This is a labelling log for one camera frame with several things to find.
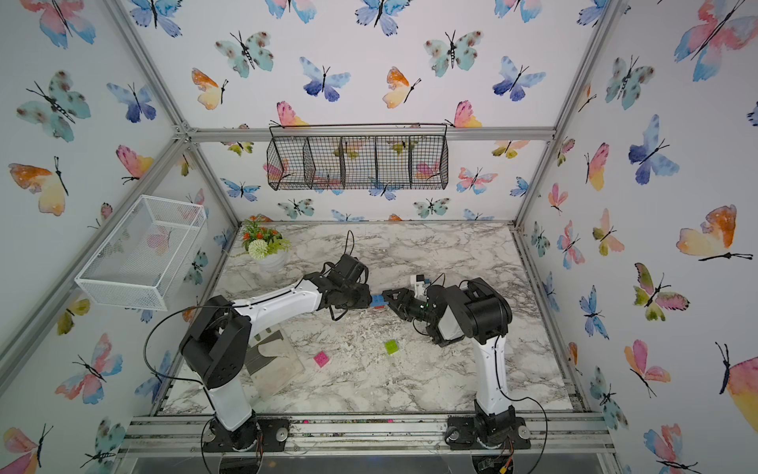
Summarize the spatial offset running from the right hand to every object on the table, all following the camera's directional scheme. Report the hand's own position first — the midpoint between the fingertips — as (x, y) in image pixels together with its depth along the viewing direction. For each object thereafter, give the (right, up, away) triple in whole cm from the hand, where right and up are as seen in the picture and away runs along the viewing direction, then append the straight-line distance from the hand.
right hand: (386, 296), depth 93 cm
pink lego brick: (-19, -16, -8) cm, 26 cm away
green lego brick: (+2, -14, -6) cm, 15 cm away
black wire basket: (-9, +45, +5) cm, 46 cm away
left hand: (-4, 0, -3) cm, 5 cm away
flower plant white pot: (-38, +16, 0) cm, 41 cm away
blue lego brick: (-3, -2, +2) cm, 4 cm away
